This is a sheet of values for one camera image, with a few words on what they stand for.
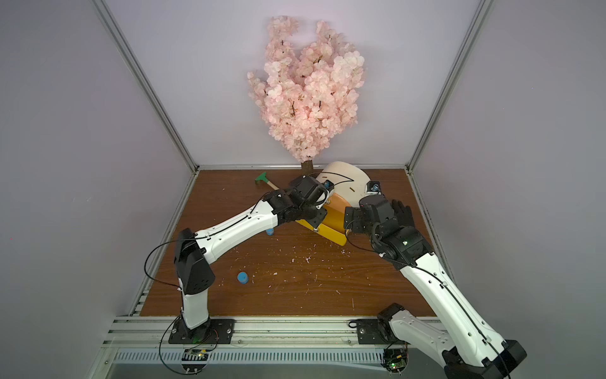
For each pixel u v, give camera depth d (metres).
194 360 0.72
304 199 0.60
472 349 0.36
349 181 0.64
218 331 0.73
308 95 0.62
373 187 0.60
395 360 0.70
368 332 0.72
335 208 0.81
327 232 0.79
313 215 0.71
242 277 0.81
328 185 0.71
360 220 0.62
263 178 1.13
